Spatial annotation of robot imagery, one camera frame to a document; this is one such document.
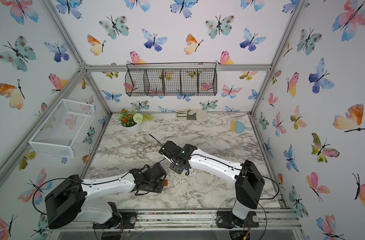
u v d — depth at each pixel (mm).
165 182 858
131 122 1016
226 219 728
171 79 979
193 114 1185
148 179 649
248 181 422
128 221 736
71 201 415
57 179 442
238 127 1116
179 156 552
